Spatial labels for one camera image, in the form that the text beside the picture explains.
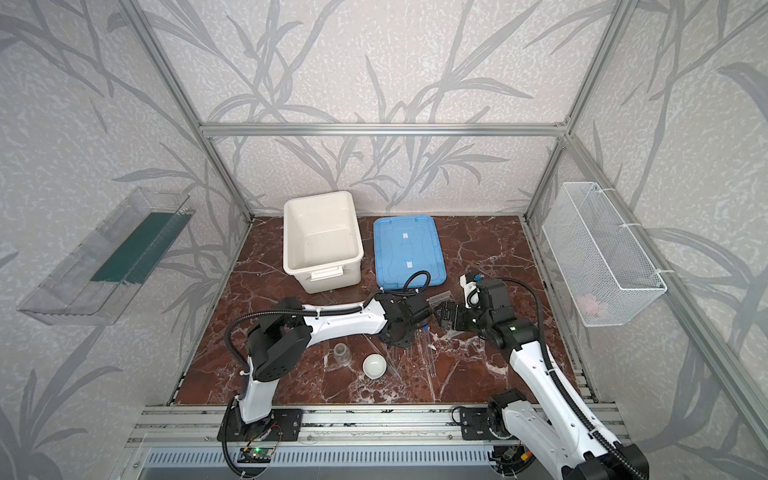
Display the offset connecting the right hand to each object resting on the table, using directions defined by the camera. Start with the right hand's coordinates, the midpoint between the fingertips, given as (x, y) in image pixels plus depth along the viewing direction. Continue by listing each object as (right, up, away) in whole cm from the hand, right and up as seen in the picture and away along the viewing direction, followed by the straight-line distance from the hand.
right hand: (448, 302), depth 81 cm
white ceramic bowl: (-21, -18, +2) cm, 28 cm away
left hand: (-11, -11, +7) cm, 17 cm away
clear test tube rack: (-2, -2, +13) cm, 13 cm away
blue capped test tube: (-6, -14, +6) cm, 16 cm away
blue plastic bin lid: (-13, +15, +31) cm, 37 cm away
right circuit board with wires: (+16, -36, -7) cm, 40 cm away
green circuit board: (-48, -35, -9) cm, 61 cm away
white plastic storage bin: (-43, +17, +31) cm, 56 cm away
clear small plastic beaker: (-29, -13, -2) cm, 32 cm away
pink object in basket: (+34, +1, -8) cm, 35 cm away
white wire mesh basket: (+30, +10, -20) cm, 37 cm away
